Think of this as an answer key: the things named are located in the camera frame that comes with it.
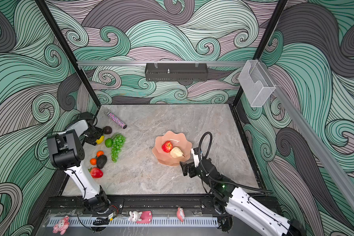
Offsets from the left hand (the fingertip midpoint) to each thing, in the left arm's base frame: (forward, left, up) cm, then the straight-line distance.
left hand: (100, 135), depth 97 cm
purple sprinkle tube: (+14, -7, -1) cm, 16 cm away
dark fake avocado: (-18, -7, +1) cm, 20 cm away
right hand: (-20, -58, +8) cm, 62 cm away
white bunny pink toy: (-45, -37, -2) cm, 58 cm away
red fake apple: (-9, -46, +3) cm, 47 cm away
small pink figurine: (-44, -54, +3) cm, 69 cm away
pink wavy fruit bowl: (-3, -54, 0) cm, 54 cm away
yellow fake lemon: (-6, -3, +3) cm, 7 cm away
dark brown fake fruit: (+4, -4, +1) cm, 6 cm away
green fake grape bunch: (-5, -14, +2) cm, 15 cm away
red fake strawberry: (-25, -6, 0) cm, 26 cm away
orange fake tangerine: (-12, -4, -1) cm, 13 cm away
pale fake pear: (-12, -51, +2) cm, 53 cm away
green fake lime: (-4, -7, -1) cm, 8 cm away
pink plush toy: (-49, 0, +1) cm, 49 cm away
